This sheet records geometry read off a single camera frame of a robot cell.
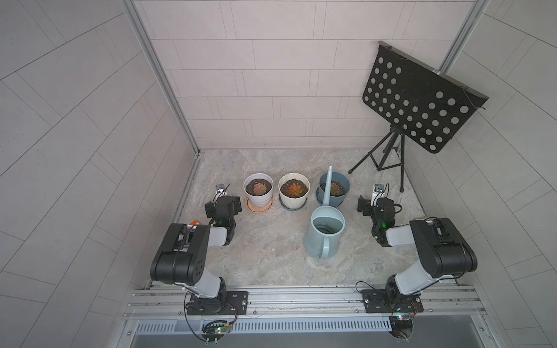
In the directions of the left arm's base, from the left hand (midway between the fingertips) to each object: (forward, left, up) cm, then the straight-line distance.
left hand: (225, 195), depth 94 cm
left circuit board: (-47, -5, -5) cm, 48 cm away
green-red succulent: (+1, -49, +4) cm, 49 cm away
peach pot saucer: (-5, -15, -3) cm, 16 cm away
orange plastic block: (-13, +11, -1) cm, 17 cm away
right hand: (+1, -65, +1) cm, 65 cm away
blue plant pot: (-4, -47, +2) cm, 48 cm away
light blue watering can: (-14, -43, +1) cm, 46 cm away
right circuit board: (-46, -64, -4) cm, 79 cm away
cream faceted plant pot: (+4, -27, +5) cm, 27 cm away
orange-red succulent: (-1, -31, +7) cm, 31 cm away
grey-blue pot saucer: (-5, -28, -2) cm, 29 cm away
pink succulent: (0, -16, +5) cm, 16 cm away
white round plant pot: (+5, -12, +6) cm, 14 cm away
